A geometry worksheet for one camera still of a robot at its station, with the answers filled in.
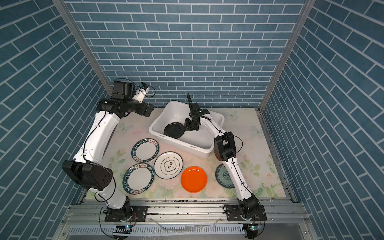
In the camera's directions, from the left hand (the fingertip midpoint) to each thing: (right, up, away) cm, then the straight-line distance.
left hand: (145, 103), depth 79 cm
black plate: (+10, -16, +28) cm, 34 cm away
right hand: (+17, -14, +25) cm, 33 cm away
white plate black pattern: (+10, -37, +12) cm, 40 cm away
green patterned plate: (+43, -42, +8) cm, 61 cm away
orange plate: (+26, -43, +6) cm, 50 cm away
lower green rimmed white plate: (-8, -44, +9) cm, 46 cm away
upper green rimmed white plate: (-7, -29, +18) cm, 34 cm away
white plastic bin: (+29, -25, +20) cm, 43 cm away
